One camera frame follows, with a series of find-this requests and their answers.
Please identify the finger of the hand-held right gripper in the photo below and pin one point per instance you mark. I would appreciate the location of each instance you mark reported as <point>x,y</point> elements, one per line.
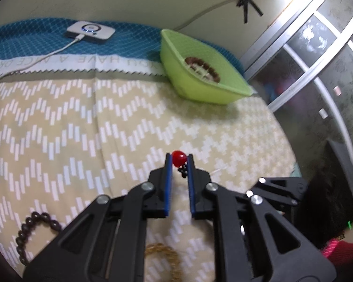
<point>279,188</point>

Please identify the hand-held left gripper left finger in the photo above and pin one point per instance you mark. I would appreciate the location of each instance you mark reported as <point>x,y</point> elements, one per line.
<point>168,188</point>

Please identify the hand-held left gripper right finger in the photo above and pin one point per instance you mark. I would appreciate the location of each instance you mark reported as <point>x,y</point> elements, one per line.
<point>191,188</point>

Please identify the green plastic basket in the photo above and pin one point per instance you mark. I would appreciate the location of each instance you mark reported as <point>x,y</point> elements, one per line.
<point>194,91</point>

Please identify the pink cloth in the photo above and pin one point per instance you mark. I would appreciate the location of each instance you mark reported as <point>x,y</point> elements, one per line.
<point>338,252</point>

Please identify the beige chevron blanket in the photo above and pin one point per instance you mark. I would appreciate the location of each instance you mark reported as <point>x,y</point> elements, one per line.
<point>76,152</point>

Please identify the white flat electronic device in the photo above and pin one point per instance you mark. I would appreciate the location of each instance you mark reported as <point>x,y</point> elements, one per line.
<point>103,33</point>

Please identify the blue patterned bed sheet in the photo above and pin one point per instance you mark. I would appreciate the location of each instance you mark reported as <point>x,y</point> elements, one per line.
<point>23,41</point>

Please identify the aluminium window frame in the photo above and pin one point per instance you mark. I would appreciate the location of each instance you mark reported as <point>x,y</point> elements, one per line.
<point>285,28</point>

